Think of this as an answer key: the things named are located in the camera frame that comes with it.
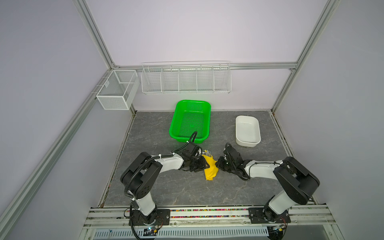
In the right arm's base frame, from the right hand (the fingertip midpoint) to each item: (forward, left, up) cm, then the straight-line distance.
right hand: (214, 164), depth 91 cm
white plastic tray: (+24, -25, 0) cm, 35 cm away
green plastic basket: (+37, +17, +3) cm, 41 cm away
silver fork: (+7, +3, 0) cm, 8 cm away
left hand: (-4, +4, +2) cm, 6 cm away
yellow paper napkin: (-6, +3, +1) cm, 7 cm away
